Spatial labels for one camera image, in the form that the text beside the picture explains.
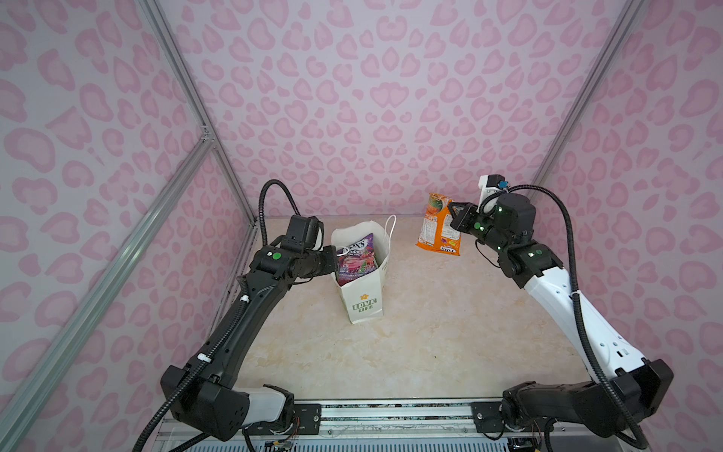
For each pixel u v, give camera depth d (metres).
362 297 0.79
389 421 0.74
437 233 0.73
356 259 0.84
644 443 0.36
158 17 0.70
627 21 0.70
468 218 0.62
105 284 0.55
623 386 0.37
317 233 0.60
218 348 0.41
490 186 0.63
